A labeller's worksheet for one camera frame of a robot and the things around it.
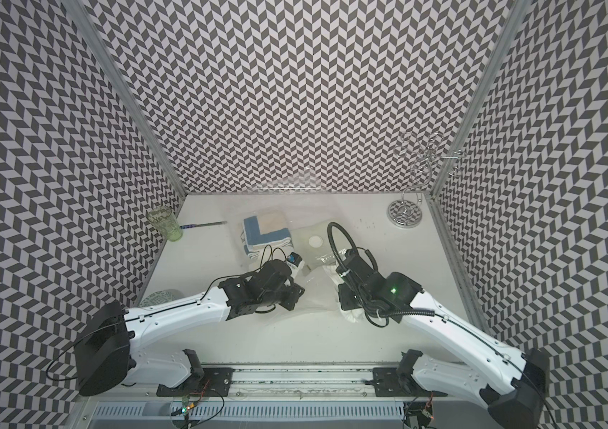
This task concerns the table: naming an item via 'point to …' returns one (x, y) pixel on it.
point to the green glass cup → (166, 221)
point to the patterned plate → (160, 297)
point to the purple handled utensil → (203, 224)
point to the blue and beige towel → (269, 245)
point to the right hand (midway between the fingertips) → (349, 298)
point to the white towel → (355, 315)
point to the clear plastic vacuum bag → (322, 293)
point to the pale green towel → (313, 243)
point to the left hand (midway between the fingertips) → (299, 292)
